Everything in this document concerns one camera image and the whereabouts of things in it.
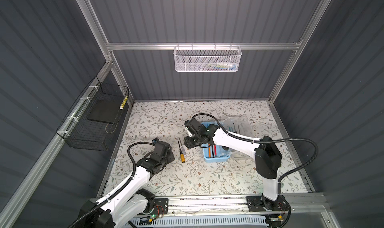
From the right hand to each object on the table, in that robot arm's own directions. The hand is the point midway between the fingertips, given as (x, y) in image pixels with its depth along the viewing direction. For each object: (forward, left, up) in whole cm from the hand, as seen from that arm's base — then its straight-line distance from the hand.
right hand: (188, 144), depth 85 cm
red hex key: (+1, -17, -10) cm, 19 cm away
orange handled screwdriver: (-3, +4, -9) cm, 10 cm away
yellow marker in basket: (+16, +35, +19) cm, 43 cm away
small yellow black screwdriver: (+12, -28, 0) cm, 30 cm away
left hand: (-5, +10, -3) cm, 11 cm away
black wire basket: (+1, +47, +19) cm, 51 cm away
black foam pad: (+8, +41, +21) cm, 47 cm away
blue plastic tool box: (-1, -15, -10) cm, 18 cm away
